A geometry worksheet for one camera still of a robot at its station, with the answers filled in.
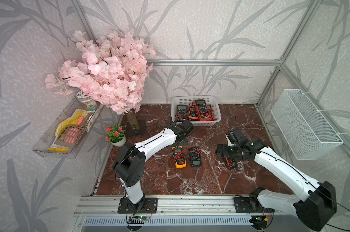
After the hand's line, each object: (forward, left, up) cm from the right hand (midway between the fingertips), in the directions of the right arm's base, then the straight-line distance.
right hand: (222, 151), depth 81 cm
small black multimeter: (0, +14, -8) cm, 16 cm away
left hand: (+8, +25, -3) cm, 27 cm away
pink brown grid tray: (-4, +70, +24) cm, 74 cm away
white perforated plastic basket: (+40, +17, +2) cm, 44 cm away
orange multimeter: (+32, +15, -4) cm, 35 cm away
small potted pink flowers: (+11, +63, +2) cm, 64 cm away
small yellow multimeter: (0, +24, -8) cm, 26 cm away
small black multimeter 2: (-3, -5, -8) cm, 10 cm away
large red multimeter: (+28, +7, 0) cm, 29 cm away
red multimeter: (+40, +2, -6) cm, 40 cm away
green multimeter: (+33, +23, -4) cm, 41 cm away
